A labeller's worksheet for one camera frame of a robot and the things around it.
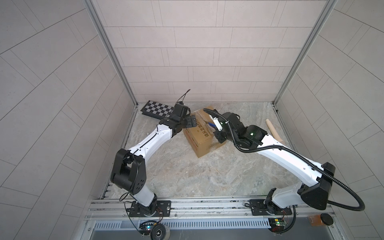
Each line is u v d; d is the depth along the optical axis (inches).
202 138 30.5
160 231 22.4
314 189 15.6
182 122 30.2
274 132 37.9
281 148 17.5
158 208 27.5
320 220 24.2
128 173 16.9
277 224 26.7
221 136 24.8
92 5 27.9
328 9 28.0
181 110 25.6
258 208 28.0
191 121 30.2
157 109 42.7
